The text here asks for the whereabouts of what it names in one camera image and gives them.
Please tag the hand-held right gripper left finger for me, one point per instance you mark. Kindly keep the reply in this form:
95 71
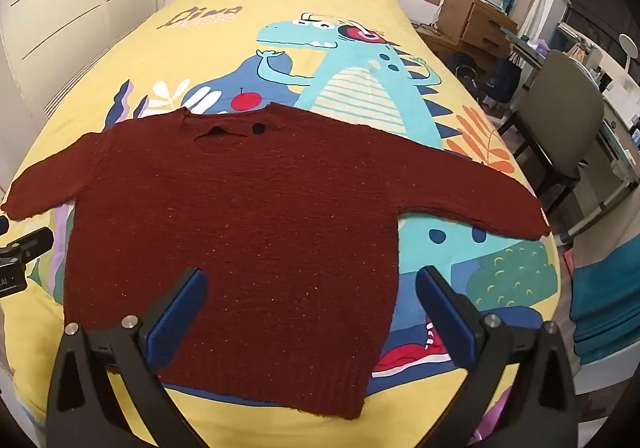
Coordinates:
175 313

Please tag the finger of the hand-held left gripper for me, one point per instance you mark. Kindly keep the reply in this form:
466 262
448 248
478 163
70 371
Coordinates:
31 242

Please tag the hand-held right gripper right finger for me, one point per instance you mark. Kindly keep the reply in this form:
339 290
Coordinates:
450 318

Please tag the dark red knit sweater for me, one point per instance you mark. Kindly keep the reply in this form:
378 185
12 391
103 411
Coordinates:
250 208

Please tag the folded teal cloth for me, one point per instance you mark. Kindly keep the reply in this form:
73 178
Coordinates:
607 308

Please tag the white wardrobe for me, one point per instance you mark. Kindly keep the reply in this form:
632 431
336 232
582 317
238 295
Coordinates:
75 3

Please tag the dark blue bag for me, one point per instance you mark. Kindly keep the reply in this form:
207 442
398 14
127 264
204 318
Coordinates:
502 80

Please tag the white desk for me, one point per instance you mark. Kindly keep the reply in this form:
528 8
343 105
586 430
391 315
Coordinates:
617 138

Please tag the grey-green chair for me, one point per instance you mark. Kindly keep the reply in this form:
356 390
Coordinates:
565 98

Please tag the black bag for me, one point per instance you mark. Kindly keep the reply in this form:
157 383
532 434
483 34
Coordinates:
462 68

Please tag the yellow dinosaur printed blanket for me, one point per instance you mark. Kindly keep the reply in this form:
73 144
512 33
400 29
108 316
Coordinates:
225 48

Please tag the wooden drawer cabinet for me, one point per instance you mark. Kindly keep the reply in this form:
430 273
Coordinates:
475 20

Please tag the round white desk mirror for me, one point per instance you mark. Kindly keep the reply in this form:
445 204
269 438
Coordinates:
628 48

